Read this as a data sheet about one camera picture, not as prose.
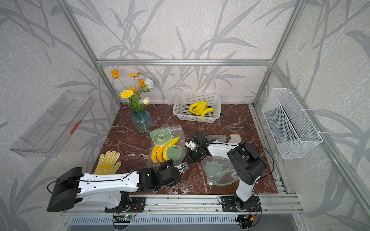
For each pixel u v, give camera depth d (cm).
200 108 115
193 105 116
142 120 97
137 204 73
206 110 114
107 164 89
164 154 89
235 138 99
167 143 91
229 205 73
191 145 85
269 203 75
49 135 67
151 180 56
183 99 119
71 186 46
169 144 93
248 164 47
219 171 83
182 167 66
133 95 83
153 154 89
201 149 71
